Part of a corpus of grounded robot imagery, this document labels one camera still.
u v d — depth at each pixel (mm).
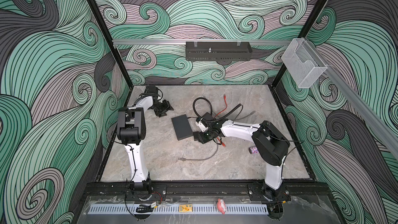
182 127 956
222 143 908
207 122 745
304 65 760
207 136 793
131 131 556
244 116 1025
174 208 697
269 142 520
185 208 684
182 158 836
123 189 730
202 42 946
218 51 954
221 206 656
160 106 883
